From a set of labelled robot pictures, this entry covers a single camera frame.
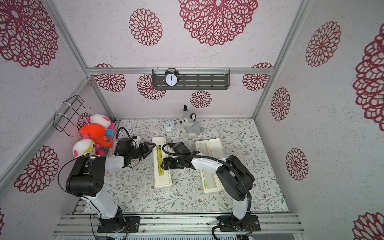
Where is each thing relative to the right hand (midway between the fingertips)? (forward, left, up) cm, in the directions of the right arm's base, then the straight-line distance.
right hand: (164, 164), depth 87 cm
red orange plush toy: (+14, +40, +12) cm, 44 cm away
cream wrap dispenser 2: (+13, -31, -3) cm, 34 cm away
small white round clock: (+35, +3, -5) cm, 35 cm away
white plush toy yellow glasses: (+3, +42, +14) cm, 44 cm away
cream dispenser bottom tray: (-9, -26, -2) cm, 28 cm away
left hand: (+13, +9, -1) cm, 16 cm away
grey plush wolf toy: (+26, -14, +2) cm, 29 cm away
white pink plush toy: (+25, +44, +13) cm, 52 cm away
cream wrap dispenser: (-8, 0, 0) cm, 8 cm away
